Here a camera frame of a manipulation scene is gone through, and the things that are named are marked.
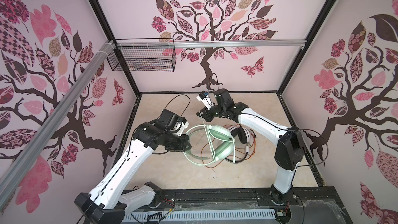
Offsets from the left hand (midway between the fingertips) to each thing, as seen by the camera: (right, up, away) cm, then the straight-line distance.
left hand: (189, 150), depth 67 cm
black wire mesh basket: (-26, +52, +28) cm, 65 cm away
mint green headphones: (+15, +4, -5) cm, 16 cm away
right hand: (+4, +17, +15) cm, 23 cm away
